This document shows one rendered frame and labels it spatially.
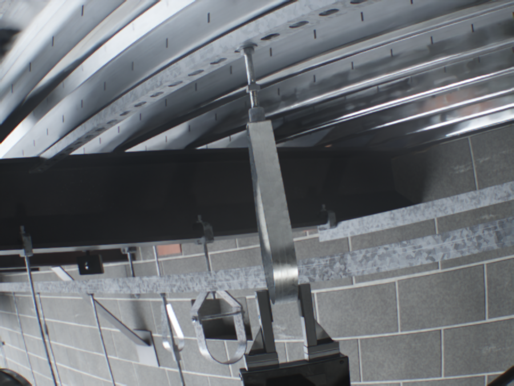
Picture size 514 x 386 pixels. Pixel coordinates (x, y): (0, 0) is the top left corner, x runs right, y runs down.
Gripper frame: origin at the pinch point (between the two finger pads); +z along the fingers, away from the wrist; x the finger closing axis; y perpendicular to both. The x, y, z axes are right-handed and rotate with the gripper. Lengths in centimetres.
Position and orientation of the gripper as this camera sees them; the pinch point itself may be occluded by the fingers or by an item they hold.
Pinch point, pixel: (284, 303)
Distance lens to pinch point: 81.5
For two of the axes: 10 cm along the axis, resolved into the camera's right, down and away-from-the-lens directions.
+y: -1.0, 1.2, 9.9
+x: 9.9, -1.3, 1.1
